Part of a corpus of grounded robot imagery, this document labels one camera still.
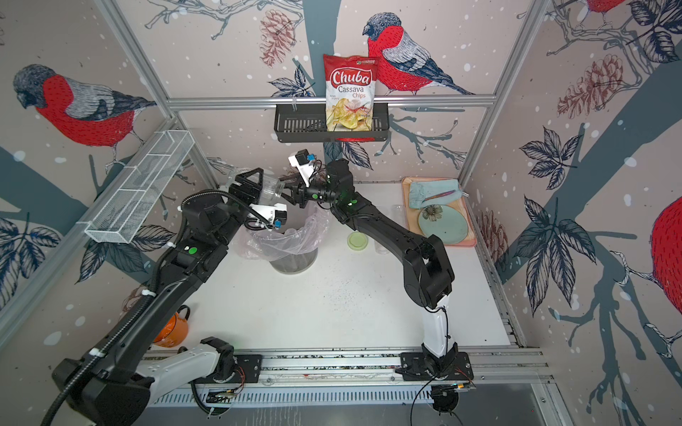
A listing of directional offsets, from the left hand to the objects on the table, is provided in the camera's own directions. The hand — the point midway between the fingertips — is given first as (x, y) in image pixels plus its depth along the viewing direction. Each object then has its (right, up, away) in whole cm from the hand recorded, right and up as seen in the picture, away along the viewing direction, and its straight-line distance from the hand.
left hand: (253, 165), depth 66 cm
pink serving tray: (+73, -10, +46) cm, 87 cm away
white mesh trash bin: (+7, -30, +22) cm, 38 cm away
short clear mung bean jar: (+36, -27, +32) cm, 55 cm away
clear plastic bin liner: (+9, -20, +7) cm, 24 cm away
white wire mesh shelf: (-39, -4, +13) cm, 41 cm away
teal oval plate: (+64, -17, +41) cm, 78 cm away
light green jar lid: (+28, -24, +36) cm, 51 cm away
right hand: (+4, -5, +6) cm, 9 cm away
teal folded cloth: (+61, -4, +52) cm, 80 cm away
